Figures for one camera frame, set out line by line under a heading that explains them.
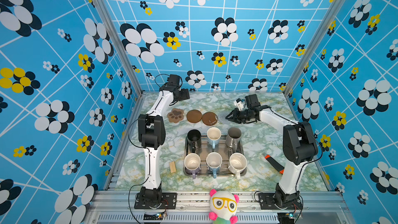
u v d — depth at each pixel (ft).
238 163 2.77
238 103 2.97
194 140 2.98
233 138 2.86
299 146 1.67
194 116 3.45
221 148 3.25
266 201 2.40
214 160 2.75
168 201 2.41
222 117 3.43
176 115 3.45
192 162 2.79
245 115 2.70
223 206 2.17
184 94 2.99
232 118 2.83
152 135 1.95
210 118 3.43
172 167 2.72
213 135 2.98
